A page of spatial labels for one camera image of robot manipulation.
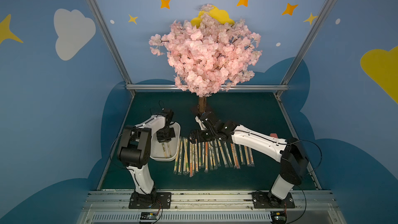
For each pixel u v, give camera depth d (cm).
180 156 89
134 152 49
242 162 87
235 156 88
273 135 96
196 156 88
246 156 90
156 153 91
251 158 88
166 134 84
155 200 72
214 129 63
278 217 73
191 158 88
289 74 110
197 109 108
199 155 90
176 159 88
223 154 91
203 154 90
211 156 89
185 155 89
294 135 104
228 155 90
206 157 88
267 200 67
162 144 93
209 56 57
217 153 91
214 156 90
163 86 119
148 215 72
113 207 74
